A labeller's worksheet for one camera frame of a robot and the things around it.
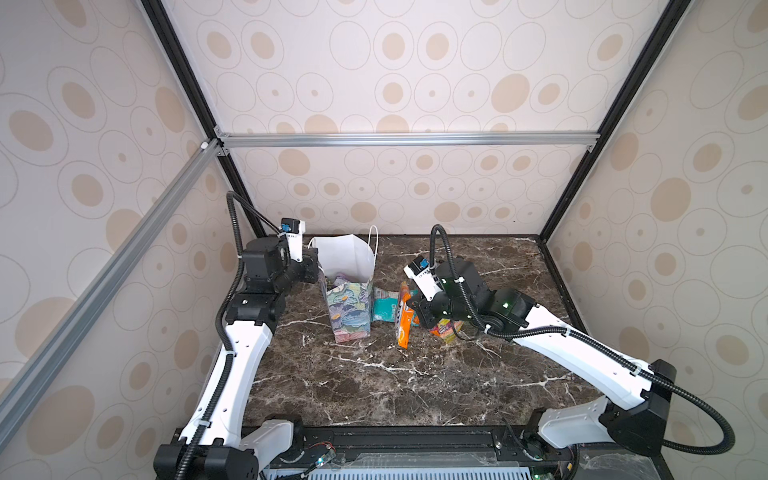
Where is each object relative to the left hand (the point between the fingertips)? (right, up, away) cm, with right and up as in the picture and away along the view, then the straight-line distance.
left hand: (326, 246), depth 72 cm
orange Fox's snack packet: (+19, -17, -1) cm, 26 cm away
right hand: (+22, -12, 0) cm, 26 cm away
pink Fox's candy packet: (+33, -24, +20) cm, 46 cm away
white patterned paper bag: (+2, -4, +21) cm, 21 cm away
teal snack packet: (+14, -18, +24) cm, 33 cm away
